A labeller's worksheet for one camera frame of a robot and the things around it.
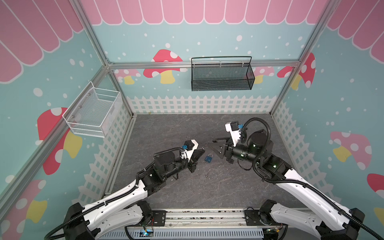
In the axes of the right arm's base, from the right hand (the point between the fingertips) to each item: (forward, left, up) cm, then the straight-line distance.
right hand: (210, 143), depth 61 cm
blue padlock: (+11, -2, -34) cm, 35 cm away
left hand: (0, +3, -8) cm, 9 cm away
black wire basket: (+97, -19, -29) cm, 103 cm away
